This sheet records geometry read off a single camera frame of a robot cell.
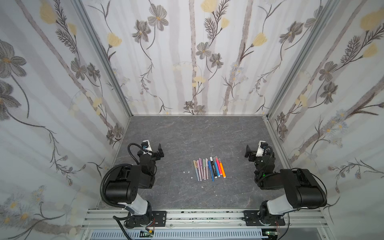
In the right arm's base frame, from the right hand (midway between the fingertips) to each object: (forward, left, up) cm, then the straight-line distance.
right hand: (253, 143), depth 89 cm
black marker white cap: (-12, +24, -11) cm, 29 cm away
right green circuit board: (-44, -2, -11) cm, 45 cm away
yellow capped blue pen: (-8, +35, -12) cm, 38 cm away
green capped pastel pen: (-15, +29, -12) cm, 35 cm away
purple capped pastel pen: (-7, +32, -13) cm, 35 cm away
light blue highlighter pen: (-14, +21, -12) cm, 28 cm away
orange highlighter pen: (-12, +18, -11) cm, 24 cm away
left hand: (0, +64, -3) cm, 64 cm away
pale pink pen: (-14, +27, -13) cm, 33 cm away
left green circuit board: (-46, +60, -16) cm, 77 cm away
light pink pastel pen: (-12, +33, -12) cm, 37 cm away
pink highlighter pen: (-10, +20, -12) cm, 25 cm away
